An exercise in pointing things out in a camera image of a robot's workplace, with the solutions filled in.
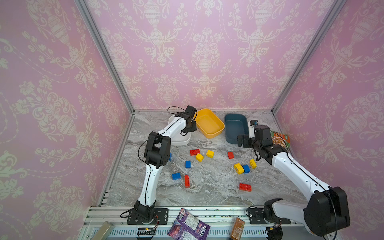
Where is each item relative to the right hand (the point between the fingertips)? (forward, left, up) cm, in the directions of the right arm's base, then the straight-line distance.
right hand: (245, 136), depth 86 cm
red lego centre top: (-2, +30, -12) cm, 32 cm away
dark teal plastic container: (+22, -2, -16) cm, 27 cm away
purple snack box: (-41, +35, -13) cm, 55 cm away
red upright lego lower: (-19, +35, -14) cm, 42 cm away
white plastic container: (+9, +38, -12) cm, 41 cm away
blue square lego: (-2, +46, -17) cm, 49 cm away
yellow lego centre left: (-5, +27, -15) cm, 31 cm away
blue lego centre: (-8, +35, -16) cm, 39 cm away
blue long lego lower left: (-16, +41, -15) cm, 46 cm away
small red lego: (-3, +7, -17) cm, 18 cm away
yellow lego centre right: (-3, +20, -14) cm, 25 cm away
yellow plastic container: (+25, +18, -17) cm, 36 cm away
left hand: (+15, +31, -10) cm, 36 cm away
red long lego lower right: (-23, +2, -16) cm, 28 cm away
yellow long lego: (-13, +4, -13) cm, 19 cm away
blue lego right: (-13, -1, -15) cm, 20 cm away
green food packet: (+6, -30, -15) cm, 34 cm away
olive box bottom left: (-41, +73, -12) cm, 84 cm away
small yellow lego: (-10, -5, -14) cm, 18 cm away
